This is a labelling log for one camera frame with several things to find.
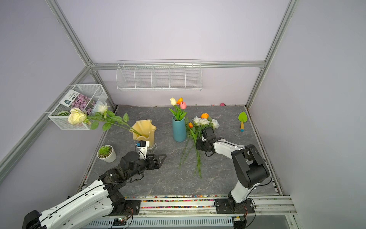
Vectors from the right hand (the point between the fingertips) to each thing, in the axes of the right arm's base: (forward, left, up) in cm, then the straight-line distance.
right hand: (197, 144), depth 95 cm
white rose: (+14, -14, +3) cm, 20 cm away
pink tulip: (+8, +8, +29) cm, 31 cm away
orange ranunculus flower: (+24, -7, +2) cm, 25 cm away
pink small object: (+41, -24, -4) cm, 48 cm away
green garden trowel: (+25, -38, -3) cm, 45 cm away
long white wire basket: (+41, +10, +27) cm, 50 cm away
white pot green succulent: (-9, +55, +6) cm, 56 cm away
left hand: (-15, +21, +13) cm, 29 cm away
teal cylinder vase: (+4, +12, +11) cm, 16 cm away
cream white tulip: (+12, +14, +28) cm, 33 cm away
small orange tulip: (+15, +4, +2) cm, 15 cm away
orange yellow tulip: (+13, +11, +28) cm, 32 cm away
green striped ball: (+1, +69, +32) cm, 76 cm away
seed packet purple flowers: (+8, +65, +34) cm, 74 cm away
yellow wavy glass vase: (+3, +33, +13) cm, 36 cm away
